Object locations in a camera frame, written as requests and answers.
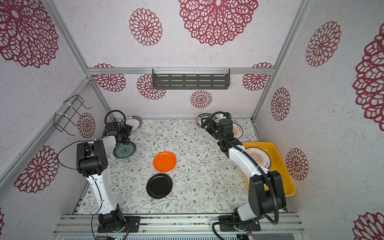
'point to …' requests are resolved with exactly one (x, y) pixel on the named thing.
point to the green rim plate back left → (133, 121)
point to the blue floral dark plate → (122, 150)
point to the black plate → (159, 186)
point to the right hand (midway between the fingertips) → (205, 120)
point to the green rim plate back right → (198, 120)
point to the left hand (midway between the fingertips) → (131, 132)
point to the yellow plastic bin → (277, 164)
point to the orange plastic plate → (164, 161)
